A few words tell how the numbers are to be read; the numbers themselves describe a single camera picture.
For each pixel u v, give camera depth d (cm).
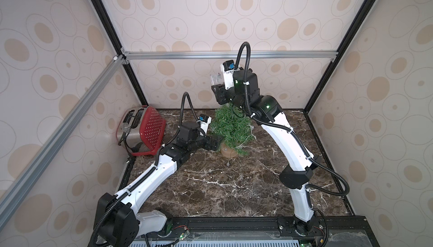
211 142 68
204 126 69
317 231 73
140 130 87
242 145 82
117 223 39
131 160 95
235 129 76
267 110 47
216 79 66
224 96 58
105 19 77
